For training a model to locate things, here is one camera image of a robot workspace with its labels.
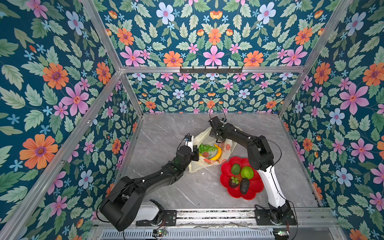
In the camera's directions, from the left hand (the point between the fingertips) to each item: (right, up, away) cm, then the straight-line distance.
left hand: (199, 142), depth 84 cm
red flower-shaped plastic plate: (+31, -23, -3) cm, 39 cm away
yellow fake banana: (+12, -9, +9) cm, 18 cm away
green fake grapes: (+4, -5, +12) cm, 14 cm away
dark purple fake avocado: (+25, -23, -4) cm, 34 cm away
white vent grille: (-4, -42, -13) cm, 45 cm away
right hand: (+11, +5, +22) cm, 25 cm away
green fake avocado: (+21, -16, +2) cm, 26 cm away
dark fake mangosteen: (+19, -21, -4) cm, 29 cm away
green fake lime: (+27, -16, -2) cm, 31 cm away
